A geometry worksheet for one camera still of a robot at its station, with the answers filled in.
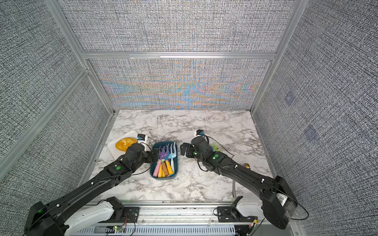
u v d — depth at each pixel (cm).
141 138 69
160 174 84
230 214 65
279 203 41
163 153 92
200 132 73
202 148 60
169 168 85
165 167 86
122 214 69
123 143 95
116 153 97
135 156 59
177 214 75
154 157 73
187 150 71
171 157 90
